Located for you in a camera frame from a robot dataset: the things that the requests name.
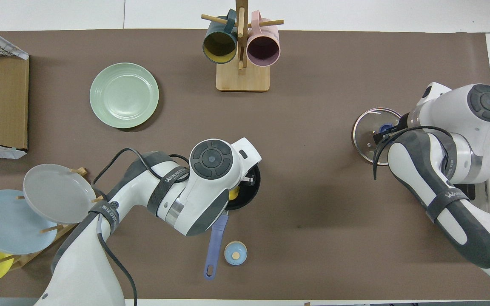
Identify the wooden mug rack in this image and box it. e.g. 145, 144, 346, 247
201, 0, 284, 92

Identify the glass lid with blue knob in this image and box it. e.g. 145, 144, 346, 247
352, 108, 404, 166

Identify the black wire basket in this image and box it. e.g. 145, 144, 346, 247
0, 36, 29, 61

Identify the teal mug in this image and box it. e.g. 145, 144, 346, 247
202, 9, 238, 64

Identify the dark pot with blue handle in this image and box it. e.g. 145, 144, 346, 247
204, 164, 262, 281

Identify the light blue plate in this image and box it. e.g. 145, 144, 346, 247
0, 189, 58, 255

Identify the wooden plate rack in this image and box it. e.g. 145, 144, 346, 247
0, 167, 108, 272

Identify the green plate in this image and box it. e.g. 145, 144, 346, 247
90, 62, 160, 129

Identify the grey plate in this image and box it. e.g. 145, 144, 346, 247
23, 164, 97, 224

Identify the pink mug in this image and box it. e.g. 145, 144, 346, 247
246, 11, 281, 67

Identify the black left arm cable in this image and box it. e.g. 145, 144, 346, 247
93, 147, 190, 306

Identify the thick dark wooden board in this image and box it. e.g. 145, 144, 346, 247
0, 55, 30, 150

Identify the brown table mat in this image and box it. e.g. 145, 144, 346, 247
0, 29, 490, 300

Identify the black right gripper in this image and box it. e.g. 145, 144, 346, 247
373, 111, 412, 145

